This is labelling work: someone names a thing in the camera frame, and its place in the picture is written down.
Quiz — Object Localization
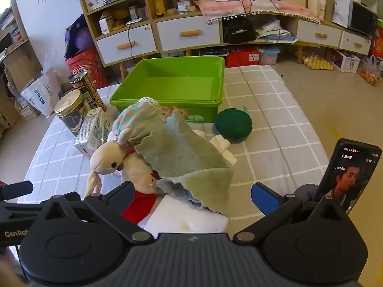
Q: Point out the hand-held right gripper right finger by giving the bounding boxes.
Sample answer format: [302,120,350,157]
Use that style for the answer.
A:
[232,182,350,244]

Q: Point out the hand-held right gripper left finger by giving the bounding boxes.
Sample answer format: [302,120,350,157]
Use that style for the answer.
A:
[36,180,154,244]

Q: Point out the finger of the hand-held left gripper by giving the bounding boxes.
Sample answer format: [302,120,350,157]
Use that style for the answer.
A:
[0,181,34,201]

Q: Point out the beige plush sheep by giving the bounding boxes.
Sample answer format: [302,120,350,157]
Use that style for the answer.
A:
[84,128,138,198]

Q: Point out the white cloth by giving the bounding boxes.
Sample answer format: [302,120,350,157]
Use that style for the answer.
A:
[223,149,238,166]

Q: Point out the green fleece towel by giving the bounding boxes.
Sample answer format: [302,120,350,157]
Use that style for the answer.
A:
[135,115,235,219]

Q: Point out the plaid lace-trimmed cloth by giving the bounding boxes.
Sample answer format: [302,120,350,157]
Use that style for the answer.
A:
[111,96,172,144]

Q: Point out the green plastic bin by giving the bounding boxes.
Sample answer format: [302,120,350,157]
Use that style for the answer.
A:
[109,56,225,124]

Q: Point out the white foam board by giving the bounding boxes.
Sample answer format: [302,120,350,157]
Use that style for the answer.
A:
[144,196,229,234]

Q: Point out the printed carton box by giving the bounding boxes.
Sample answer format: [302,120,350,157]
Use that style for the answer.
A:
[74,108,113,159]

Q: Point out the dark green knit cushion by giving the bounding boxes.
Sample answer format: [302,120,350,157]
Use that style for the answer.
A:
[213,105,253,141]

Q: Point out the grey checked tablecloth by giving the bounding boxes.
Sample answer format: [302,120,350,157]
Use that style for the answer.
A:
[16,64,330,234]

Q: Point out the glass jar with gold lid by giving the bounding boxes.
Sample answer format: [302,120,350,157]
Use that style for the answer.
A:
[54,90,90,135]

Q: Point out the black smartphone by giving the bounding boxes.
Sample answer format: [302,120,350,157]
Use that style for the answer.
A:
[317,138,383,215]

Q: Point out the white paper bag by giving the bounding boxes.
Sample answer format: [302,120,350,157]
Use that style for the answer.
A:
[19,67,62,118]

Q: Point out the printed tin can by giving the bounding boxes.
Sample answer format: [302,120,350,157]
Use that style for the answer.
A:
[69,69,107,112]

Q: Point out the red patterned bag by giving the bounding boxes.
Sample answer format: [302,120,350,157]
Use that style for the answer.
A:
[66,49,108,88]

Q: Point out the clear plastic box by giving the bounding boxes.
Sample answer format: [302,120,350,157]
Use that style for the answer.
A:
[259,46,280,65]

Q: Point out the white cabinet drawer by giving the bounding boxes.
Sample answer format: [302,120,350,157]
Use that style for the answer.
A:
[96,24,158,65]
[339,31,372,56]
[156,16,222,51]
[296,19,343,48]

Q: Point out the row of yellow bottles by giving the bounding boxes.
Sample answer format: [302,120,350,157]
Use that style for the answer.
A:
[302,52,334,72]

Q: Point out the white patterned box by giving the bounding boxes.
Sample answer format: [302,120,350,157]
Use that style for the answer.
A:
[325,48,361,73]

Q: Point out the purple bag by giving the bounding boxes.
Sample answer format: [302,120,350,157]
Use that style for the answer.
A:
[64,13,90,59]

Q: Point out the bag of oranges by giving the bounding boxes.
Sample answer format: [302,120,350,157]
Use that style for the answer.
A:
[359,55,383,87]

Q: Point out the folded cloths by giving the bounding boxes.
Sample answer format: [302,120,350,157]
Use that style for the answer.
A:
[256,19,298,44]

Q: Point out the small white box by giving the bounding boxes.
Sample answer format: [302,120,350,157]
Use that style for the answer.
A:
[99,13,114,35]

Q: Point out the black bag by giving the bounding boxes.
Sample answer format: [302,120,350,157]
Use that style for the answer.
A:
[223,16,257,45]

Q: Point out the wooden cabinet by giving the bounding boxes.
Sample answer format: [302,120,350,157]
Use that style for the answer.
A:
[76,0,373,80]

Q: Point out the yellow tube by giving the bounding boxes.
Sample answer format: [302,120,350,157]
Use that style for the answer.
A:
[152,0,166,17]

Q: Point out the pink fringed cloth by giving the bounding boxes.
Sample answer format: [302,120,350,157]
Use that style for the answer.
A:
[194,0,321,24]

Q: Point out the red gift box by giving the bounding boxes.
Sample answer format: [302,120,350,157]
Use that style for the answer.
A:
[371,25,383,57]

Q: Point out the microwave oven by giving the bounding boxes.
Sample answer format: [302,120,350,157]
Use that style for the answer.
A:
[349,1,378,36]

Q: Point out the black cable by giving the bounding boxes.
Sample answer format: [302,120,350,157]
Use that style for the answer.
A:
[127,22,135,64]

